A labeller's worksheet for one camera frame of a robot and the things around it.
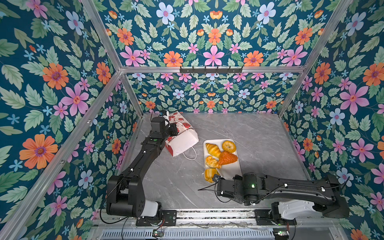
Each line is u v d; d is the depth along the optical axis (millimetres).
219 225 721
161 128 675
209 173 810
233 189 486
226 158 883
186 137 1051
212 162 884
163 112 733
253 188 436
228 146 985
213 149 949
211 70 921
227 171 884
